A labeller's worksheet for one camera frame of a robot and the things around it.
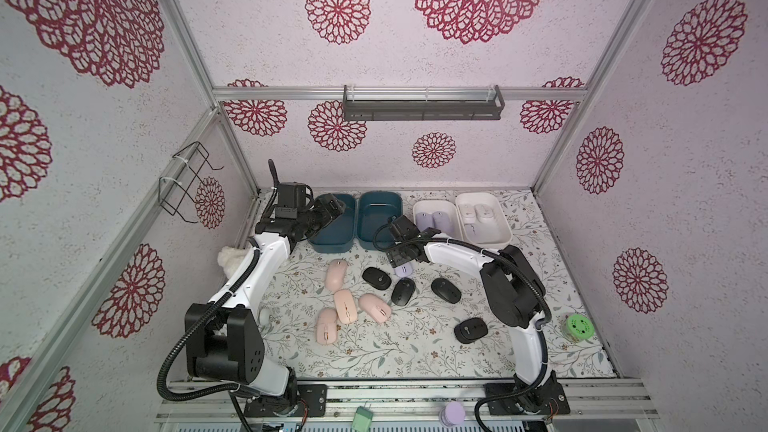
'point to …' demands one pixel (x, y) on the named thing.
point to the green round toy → (579, 328)
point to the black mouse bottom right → (470, 330)
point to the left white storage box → (450, 207)
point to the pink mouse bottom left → (326, 327)
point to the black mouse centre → (403, 291)
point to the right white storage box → (496, 234)
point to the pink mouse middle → (345, 306)
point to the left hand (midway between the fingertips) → (337, 213)
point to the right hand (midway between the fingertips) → (397, 247)
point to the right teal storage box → (375, 208)
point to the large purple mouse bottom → (442, 222)
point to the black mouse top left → (376, 278)
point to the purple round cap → (452, 413)
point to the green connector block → (362, 419)
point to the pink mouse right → (379, 310)
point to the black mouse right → (446, 290)
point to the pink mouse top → (336, 273)
